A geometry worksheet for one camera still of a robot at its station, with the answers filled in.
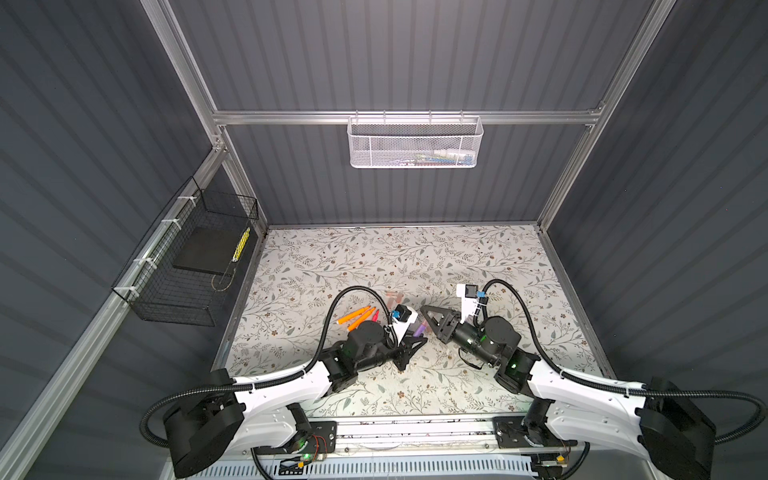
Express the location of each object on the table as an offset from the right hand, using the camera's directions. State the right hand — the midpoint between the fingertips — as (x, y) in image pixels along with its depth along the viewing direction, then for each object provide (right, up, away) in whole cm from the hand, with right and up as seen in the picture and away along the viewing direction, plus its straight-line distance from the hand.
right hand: (425, 313), depth 72 cm
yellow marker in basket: (-48, +17, +7) cm, 51 cm away
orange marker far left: (-21, -5, +24) cm, 32 cm away
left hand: (+1, -7, +3) cm, 7 cm away
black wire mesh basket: (-61, +7, -7) cm, 62 cm away
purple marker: (-1, -4, +1) cm, 4 cm away
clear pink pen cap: (-8, 0, +28) cm, 29 cm away
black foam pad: (-54, +15, +2) cm, 56 cm away
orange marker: (-16, -1, -9) cm, 18 cm away
